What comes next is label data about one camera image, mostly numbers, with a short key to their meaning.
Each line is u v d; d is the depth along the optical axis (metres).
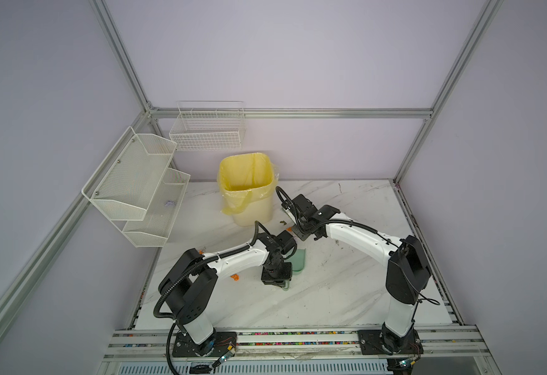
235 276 0.88
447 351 0.73
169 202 0.93
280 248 0.65
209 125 0.96
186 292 0.45
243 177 1.03
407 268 0.47
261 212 0.93
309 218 0.66
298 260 0.92
